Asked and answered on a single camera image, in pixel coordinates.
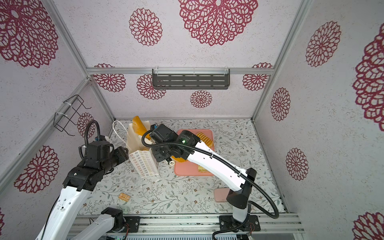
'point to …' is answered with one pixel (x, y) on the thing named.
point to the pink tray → (189, 167)
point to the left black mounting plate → (133, 222)
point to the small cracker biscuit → (124, 196)
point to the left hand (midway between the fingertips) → (124, 154)
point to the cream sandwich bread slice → (201, 169)
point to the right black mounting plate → (227, 222)
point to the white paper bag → (140, 148)
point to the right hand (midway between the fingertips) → (157, 149)
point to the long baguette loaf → (139, 127)
